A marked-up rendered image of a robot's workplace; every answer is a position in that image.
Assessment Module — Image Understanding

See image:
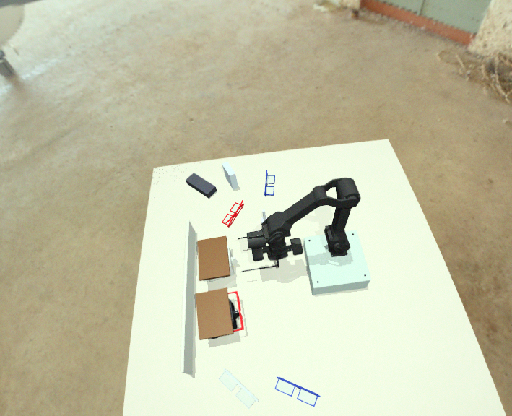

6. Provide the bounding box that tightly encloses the white rectangular panel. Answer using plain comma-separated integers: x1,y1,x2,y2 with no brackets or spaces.
181,220,196,375

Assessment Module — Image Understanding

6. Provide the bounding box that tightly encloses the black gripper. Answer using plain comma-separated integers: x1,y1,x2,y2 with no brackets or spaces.
251,238,303,262

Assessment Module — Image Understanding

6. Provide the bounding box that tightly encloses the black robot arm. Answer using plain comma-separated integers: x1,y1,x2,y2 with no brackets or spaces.
246,178,361,257

